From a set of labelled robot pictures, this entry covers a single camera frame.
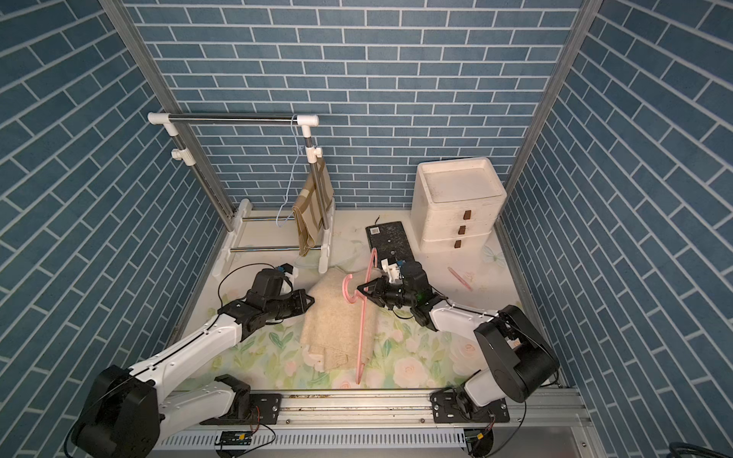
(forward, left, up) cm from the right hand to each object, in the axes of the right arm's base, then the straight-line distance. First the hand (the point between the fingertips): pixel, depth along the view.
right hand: (361, 291), depth 81 cm
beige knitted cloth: (-7, +8, -7) cm, 13 cm away
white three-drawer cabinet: (+28, -27, +11) cm, 40 cm away
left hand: (-2, +12, -4) cm, 13 cm away
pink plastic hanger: (+13, -2, -9) cm, 16 cm away
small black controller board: (-36, +29, -17) cm, 49 cm away
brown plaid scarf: (+21, +19, +12) cm, 30 cm away
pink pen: (+15, -33, -14) cm, 38 cm away
